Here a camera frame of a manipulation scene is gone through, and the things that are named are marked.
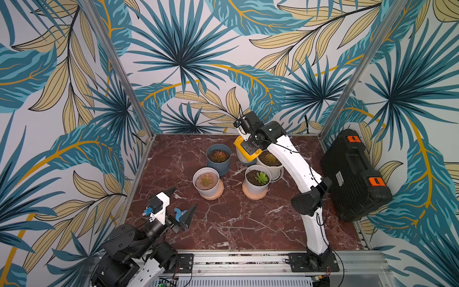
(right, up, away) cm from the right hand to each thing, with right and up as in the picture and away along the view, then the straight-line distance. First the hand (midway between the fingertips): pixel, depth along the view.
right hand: (252, 141), depth 82 cm
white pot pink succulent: (-22, -19, +4) cm, 29 cm away
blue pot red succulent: (-17, -8, +13) cm, 23 cm away
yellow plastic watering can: (-1, -7, +2) cm, 8 cm away
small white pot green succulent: (+3, -18, +6) cm, 19 cm away
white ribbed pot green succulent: (-2, -10, +23) cm, 26 cm away
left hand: (-24, -20, -24) cm, 40 cm away
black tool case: (+42, -19, -10) cm, 47 cm away
